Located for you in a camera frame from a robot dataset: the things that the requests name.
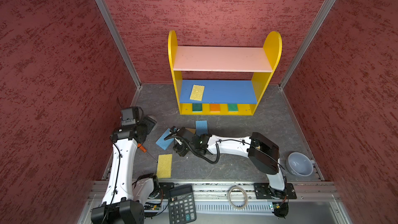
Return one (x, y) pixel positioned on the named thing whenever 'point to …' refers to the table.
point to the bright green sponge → (232, 107)
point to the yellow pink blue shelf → (222, 97)
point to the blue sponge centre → (201, 127)
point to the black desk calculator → (181, 205)
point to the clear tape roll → (153, 117)
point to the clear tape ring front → (245, 199)
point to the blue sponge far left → (163, 143)
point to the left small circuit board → (150, 206)
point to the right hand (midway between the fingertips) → (177, 148)
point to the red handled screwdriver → (144, 149)
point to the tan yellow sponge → (193, 130)
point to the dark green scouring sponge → (197, 107)
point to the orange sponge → (214, 108)
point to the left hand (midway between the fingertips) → (152, 129)
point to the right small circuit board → (281, 207)
